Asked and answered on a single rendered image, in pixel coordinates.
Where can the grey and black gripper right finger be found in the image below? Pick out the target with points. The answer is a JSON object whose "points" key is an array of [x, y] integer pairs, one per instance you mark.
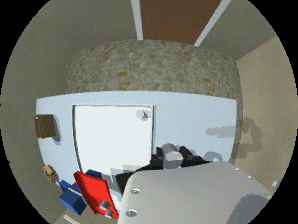
{"points": [[187, 158]]}

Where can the white flat tray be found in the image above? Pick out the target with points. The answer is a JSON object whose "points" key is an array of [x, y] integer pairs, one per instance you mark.
{"points": [[112, 140]]}

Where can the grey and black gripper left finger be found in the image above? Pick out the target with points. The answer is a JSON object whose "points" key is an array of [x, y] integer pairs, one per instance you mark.
{"points": [[155, 164]]}

